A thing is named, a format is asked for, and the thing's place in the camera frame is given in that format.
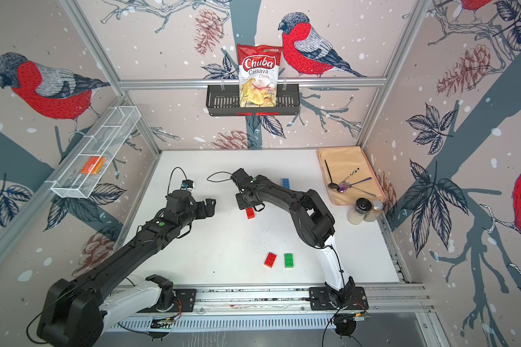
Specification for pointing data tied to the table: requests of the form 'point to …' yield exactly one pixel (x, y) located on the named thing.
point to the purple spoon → (344, 187)
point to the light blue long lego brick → (286, 183)
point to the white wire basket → (107, 141)
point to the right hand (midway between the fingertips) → (244, 202)
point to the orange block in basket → (90, 164)
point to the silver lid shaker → (371, 215)
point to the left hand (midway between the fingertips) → (209, 197)
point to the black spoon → (331, 185)
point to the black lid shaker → (362, 207)
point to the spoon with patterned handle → (350, 175)
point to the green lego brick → (289, 260)
